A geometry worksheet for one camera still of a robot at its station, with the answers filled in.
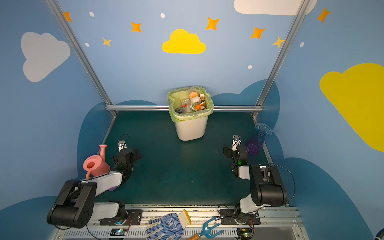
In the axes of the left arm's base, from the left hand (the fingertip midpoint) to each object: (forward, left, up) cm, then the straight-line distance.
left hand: (130, 150), depth 91 cm
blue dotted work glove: (-38, -28, -7) cm, 48 cm away
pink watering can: (-12, +13, +5) cm, 18 cm away
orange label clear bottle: (+25, -40, +20) cm, 51 cm away
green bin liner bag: (+30, -27, +18) cm, 45 cm away
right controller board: (-41, -65, -7) cm, 77 cm away
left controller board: (-41, -4, -7) cm, 42 cm away
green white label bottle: (+28, -34, +15) cm, 47 cm away
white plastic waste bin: (+17, -38, +1) cm, 42 cm away
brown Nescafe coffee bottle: (+23, -45, +19) cm, 54 cm away
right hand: (+6, -66, +1) cm, 66 cm away
